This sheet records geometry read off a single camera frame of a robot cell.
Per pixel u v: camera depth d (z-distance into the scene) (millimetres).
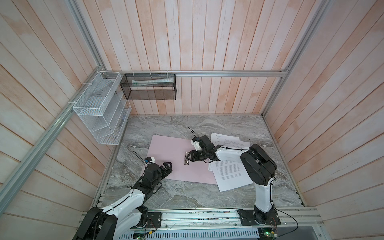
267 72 952
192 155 877
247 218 731
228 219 748
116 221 429
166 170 793
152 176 663
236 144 1038
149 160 788
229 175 882
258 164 534
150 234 701
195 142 887
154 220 734
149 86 1064
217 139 1056
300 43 817
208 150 770
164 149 1008
